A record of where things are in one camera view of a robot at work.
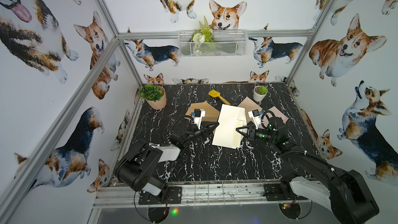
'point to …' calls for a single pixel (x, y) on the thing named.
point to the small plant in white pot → (259, 93)
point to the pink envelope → (277, 113)
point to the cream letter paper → (249, 106)
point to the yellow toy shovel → (215, 94)
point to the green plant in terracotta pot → (155, 95)
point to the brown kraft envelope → (211, 114)
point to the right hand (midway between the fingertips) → (236, 129)
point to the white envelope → (226, 135)
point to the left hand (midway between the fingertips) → (220, 123)
